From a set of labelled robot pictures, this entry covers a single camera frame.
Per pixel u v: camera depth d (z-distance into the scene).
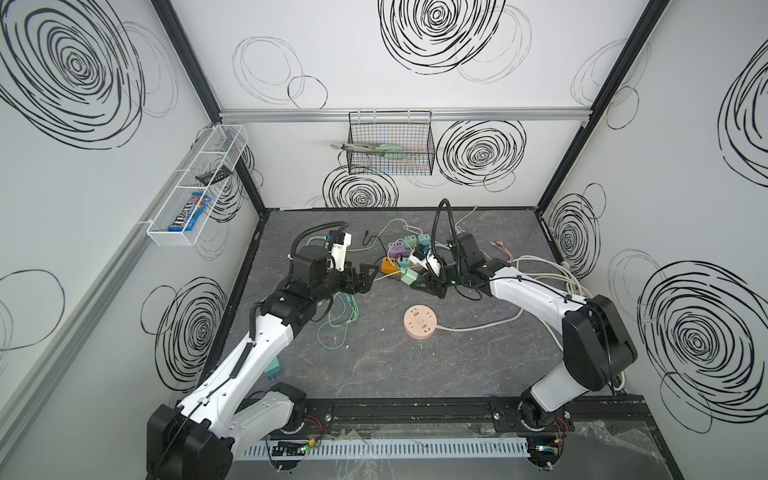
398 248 1.05
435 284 0.74
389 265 1.01
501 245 1.08
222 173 0.80
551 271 1.02
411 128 0.94
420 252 0.74
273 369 0.79
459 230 1.12
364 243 1.09
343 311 0.92
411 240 1.02
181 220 0.69
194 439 0.37
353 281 0.66
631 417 0.75
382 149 0.91
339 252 0.67
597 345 0.44
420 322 0.87
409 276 0.81
